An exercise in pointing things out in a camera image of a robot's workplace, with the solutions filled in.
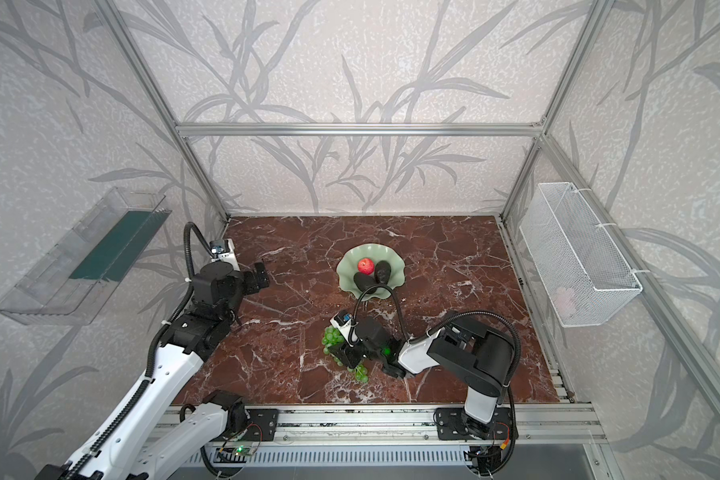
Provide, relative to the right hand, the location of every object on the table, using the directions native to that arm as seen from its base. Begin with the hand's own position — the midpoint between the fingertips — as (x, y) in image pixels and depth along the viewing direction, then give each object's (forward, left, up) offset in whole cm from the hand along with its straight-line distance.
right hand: (336, 333), depth 86 cm
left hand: (+12, +20, +24) cm, 33 cm away
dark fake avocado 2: (+17, -8, +1) cm, 18 cm away
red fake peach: (+23, -8, 0) cm, 24 cm away
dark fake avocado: (+20, -14, +1) cm, 24 cm away
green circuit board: (-28, +20, -2) cm, 35 cm away
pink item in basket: (0, -58, +19) cm, 61 cm away
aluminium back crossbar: (+54, -53, +32) cm, 82 cm away
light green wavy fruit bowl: (+23, -2, -1) cm, 24 cm away
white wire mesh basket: (-1, -55, +32) cm, 64 cm away
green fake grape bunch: (-2, 0, +3) cm, 4 cm away
